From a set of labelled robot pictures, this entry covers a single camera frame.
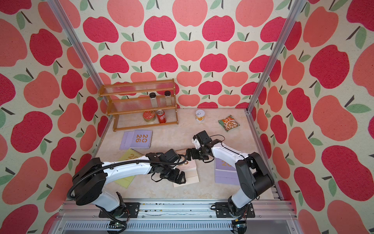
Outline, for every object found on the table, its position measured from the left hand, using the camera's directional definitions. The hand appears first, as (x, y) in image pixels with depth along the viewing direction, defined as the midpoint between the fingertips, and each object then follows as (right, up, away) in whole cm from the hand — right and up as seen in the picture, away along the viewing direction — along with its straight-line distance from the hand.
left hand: (179, 183), depth 79 cm
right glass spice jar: (-9, +51, +19) cm, 55 cm away
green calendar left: (-36, +12, +17) cm, 42 cm away
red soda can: (-15, +38, +25) cm, 48 cm away
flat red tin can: (-25, +39, +33) cm, 57 cm away
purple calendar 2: (+27, +3, +8) cm, 28 cm away
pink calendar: (+5, +6, +6) cm, 10 cm away
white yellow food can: (+15, +39, +32) cm, 53 cm away
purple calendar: (-32, +22, +23) cm, 45 cm away
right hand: (+8, +11, +10) cm, 17 cm away
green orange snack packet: (+36, +33, +30) cm, 57 cm away
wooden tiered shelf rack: (-35, +49, +45) cm, 75 cm away
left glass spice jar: (-18, +49, +17) cm, 55 cm away
